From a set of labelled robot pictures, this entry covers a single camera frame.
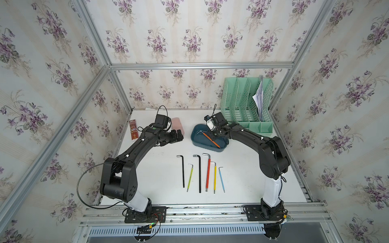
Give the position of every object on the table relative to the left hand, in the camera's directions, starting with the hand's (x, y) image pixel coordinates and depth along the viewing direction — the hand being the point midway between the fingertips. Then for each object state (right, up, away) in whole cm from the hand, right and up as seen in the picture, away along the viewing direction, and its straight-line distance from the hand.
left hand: (178, 139), depth 88 cm
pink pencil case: (-3, +8, +21) cm, 22 cm away
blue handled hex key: (+25, -23, -3) cm, 34 cm away
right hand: (+21, +3, +8) cm, 23 cm away
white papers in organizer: (+49, +25, +3) cm, 55 cm away
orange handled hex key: (+15, +3, +17) cm, 23 cm away
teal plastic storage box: (+14, -2, +13) cm, 19 cm away
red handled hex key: (+18, -19, 0) cm, 26 cm away
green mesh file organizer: (+46, +23, +34) cm, 62 cm away
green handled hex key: (+7, -23, -2) cm, 24 cm away
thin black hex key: (+3, -18, +1) cm, 18 cm away
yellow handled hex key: (+22, -22, -2) cm, 31 cm away
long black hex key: (+13, -27, -6) cm, 30 cm away
